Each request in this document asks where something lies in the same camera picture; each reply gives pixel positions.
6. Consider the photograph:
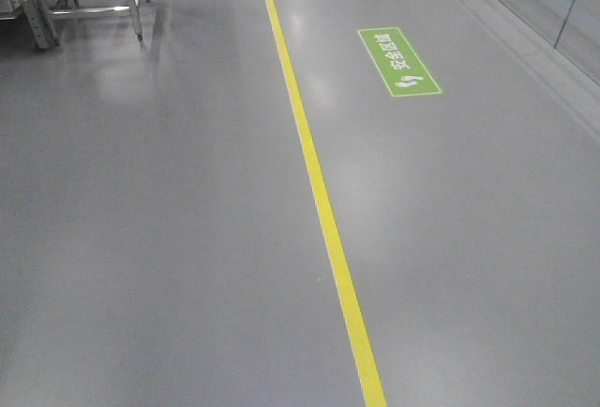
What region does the steel rack with perforated posts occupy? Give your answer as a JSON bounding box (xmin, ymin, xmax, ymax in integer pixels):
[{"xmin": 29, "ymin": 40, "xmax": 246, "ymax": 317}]
[{"xmin": 0, "ymin": 0, "xmax": 61, "ymax": 51}]

